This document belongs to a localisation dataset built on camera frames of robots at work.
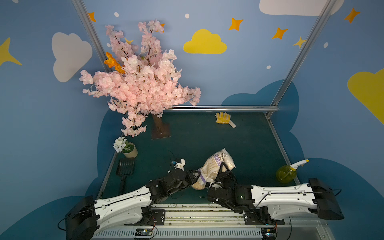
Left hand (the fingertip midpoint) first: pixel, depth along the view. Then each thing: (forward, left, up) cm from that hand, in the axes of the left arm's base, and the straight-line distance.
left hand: (201, 173), depth 76 cm
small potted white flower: (+16, +46, -1) cm, 49 cm away
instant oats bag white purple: (+1, -4, +4) cm, 6 cm away
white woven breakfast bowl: (-3, +1, -10) cm, 11 cm away
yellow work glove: (+52, -20, -13) cm, 57 cm away
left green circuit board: (-25, +28, -15) cm, 40 cm away
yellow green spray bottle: (+3, -48, -6) cm, 48 cm away
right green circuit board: (-24, -34, -15) cm, 44 cm away
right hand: (+3, -14, +7) cm, 15 cm away
